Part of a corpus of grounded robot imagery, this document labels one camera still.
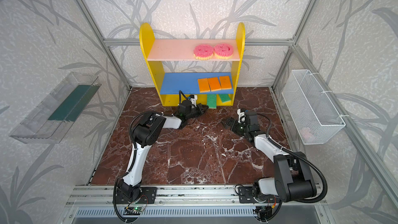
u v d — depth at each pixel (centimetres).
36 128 60
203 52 77
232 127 79
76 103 64
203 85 102
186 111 85
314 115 61
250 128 69
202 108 94
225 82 103
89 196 75
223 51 77
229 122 79
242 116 81
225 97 111
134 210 71
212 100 105
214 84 102
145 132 61
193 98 98
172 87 102
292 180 42
